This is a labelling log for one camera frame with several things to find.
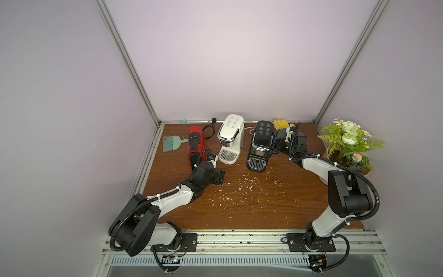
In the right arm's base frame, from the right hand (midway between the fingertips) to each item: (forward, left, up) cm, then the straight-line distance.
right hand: (274, 139), depth 94 cm
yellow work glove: (+25, -10, -14) cm, 31 cm away
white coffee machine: (-7, +24, +9) cm, 27 cm away
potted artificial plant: (-14, -27, +14) cm, 34 cm away
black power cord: (+26, +38, -12) cm, 48 cm away
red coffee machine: (-9, +42, +6) cm, 44 cm away
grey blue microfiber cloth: (0, -2, +5) cm, 6 cm away
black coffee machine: (-12, +9, +9) cm, 17 cm away
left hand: (-17, +29, -5) cm, 34 cm away
